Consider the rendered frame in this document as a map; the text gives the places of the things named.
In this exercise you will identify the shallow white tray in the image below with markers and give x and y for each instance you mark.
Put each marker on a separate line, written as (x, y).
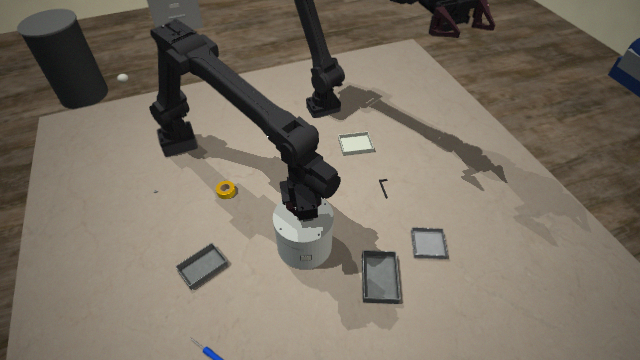
(355, 143)

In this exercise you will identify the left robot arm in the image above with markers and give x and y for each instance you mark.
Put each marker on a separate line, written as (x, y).
(325, 77)

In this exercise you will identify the yellow roll of tape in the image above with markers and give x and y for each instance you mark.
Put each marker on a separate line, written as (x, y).
(225, 185)

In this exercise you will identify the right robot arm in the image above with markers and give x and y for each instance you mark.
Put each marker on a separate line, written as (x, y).
(297, 147)

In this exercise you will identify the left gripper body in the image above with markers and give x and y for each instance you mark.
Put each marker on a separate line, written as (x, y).
(454, 8)

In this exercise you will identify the grey cylindrical dispenser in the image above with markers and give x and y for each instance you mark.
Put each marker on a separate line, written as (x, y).
(304, 245)

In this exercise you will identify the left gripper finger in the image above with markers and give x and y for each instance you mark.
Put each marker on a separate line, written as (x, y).
(440, 16)
(483, 7)

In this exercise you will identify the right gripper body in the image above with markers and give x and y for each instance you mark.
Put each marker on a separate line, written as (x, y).
(285, 194)

